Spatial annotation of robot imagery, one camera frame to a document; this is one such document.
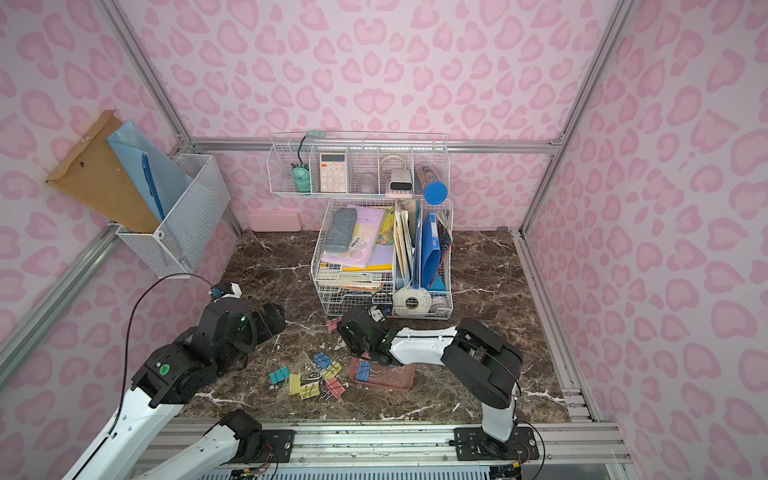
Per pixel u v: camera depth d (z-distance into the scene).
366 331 0.67
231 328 0.49
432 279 1.00
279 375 0.84
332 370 0.84
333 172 0.95
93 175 0.67
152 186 0.67
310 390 0.80
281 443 0.73
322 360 0.86
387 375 0.85
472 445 0.72
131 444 0.40
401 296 0.93
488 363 0.47
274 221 1.17
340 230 0.87
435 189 0.83
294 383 0.84
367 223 0.93
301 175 0.91
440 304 0.93
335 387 0.81
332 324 0.92
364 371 0.84
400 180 0.93
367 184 0.95
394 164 0.98
